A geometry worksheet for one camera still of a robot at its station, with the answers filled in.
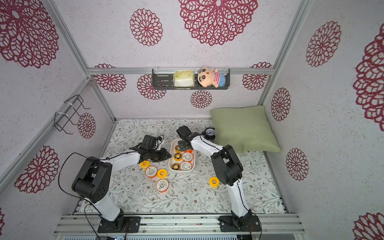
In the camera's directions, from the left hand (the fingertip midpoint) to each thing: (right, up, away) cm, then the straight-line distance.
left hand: (171, 156), depth 92 cm
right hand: (+8, +8, +6) cm, 13 cm away
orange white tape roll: (-12, -9, -2) cm, 15 cm away
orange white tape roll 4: (+9, -6, +1) cm, 11 cm away
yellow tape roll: (-16, -5, +1) cm, 17 cm away
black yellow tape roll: (+4, -1, +6) cm, 7 cm away
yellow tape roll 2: (-5, -10, -2) cm, 11 cm away
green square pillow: (+48, +17, +5) cm, 52 cm away
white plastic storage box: (+5, -4, +5) cm, 8 cm away
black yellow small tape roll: (+3, +4, +9) cm, 10 cm away
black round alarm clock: (+26, +14, +17) cm, 34 cm away
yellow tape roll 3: (+26, -15, -5) cm, 30 cm away
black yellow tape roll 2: (+3, -7, +2) cm, 7 cm away
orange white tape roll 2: (-4, -16, -6) cm, 18 cm away
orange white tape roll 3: (+10, 0, +5) cm, 11 cm away
